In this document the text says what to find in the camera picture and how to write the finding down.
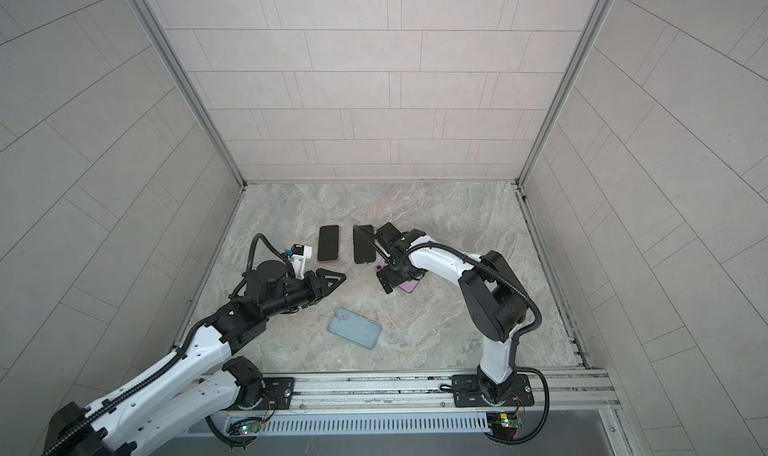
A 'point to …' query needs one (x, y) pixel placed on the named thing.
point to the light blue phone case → (354, 327)
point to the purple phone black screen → (328, 243)
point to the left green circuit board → (250, 428)
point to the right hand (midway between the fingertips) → (398, 280)
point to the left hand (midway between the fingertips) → (350, 281)
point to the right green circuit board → (510, 422)
